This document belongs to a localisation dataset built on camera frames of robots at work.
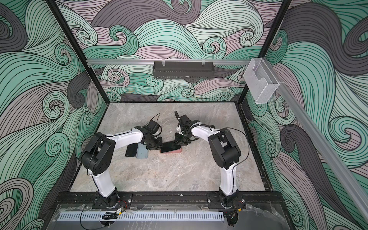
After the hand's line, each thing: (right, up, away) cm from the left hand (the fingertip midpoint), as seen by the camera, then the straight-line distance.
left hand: (162, 146), depth 92 cm
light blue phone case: (-13, -3, -1) cm, 14 cm away
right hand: (+9, +1, 0) cm, 9 cm away
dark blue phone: (-20, -2, -1) cm, 21 cm away
